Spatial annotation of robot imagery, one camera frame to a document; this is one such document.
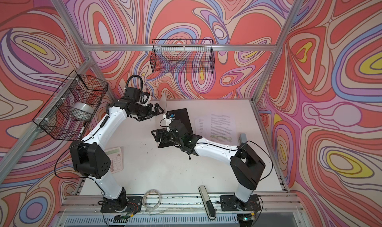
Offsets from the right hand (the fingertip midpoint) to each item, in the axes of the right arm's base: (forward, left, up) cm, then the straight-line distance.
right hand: (159, 133), depth 80 cm
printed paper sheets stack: (+16, -37, -18) cm, 45 cm away
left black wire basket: (+5, +42, +14) cm, 45 cm away
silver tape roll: (+9, +36, +14) cm, 40 cm away
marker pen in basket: (-2, +37, +8) cm, 38 cm away
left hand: (+12, +1, +4) cm, 13 cm away
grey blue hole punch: (+3, -49, -14) cm, 51 cm away
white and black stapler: (-32, -25, -16) cm, 43 cm away
